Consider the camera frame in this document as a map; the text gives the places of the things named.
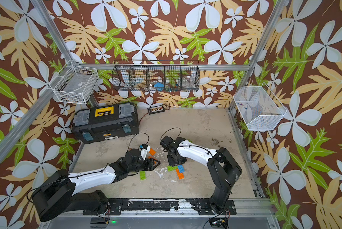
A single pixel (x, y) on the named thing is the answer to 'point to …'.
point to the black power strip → (155, 109)
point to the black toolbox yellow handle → (101, 123)
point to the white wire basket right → (258, 108)
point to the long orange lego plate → (180, 175)
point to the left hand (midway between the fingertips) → (159, 161)
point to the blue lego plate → (180, 168)
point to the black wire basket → (155, 75)
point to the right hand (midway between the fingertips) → (174, 163)
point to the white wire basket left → (74, 84)
